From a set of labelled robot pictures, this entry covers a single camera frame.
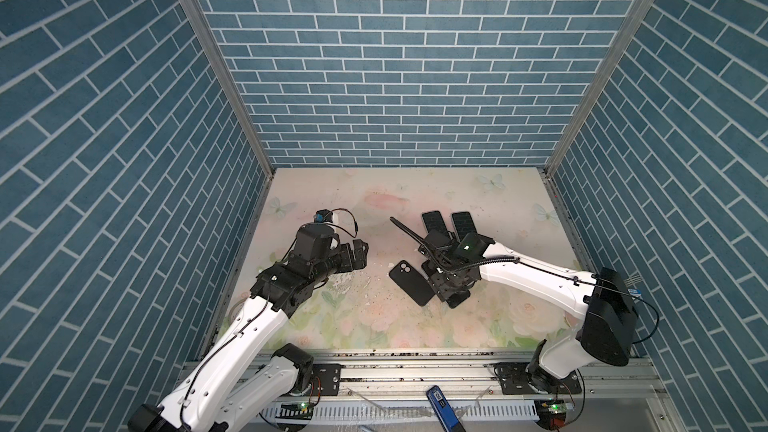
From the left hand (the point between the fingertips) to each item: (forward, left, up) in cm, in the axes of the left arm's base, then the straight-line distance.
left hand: (355, 248), depth 75 cm
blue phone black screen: (+22, -24, -20) cm, 38 cm away
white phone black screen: (+21, -35, -20) cm, 46 cm away
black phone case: (+1, -16, -23) cm, 28 cm away
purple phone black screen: (-13, -25, -2) cm, 28 cm away
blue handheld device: (-32, -21, -18) cm, 42 cm away
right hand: (-4, -23, -11) cm, 26 cm away
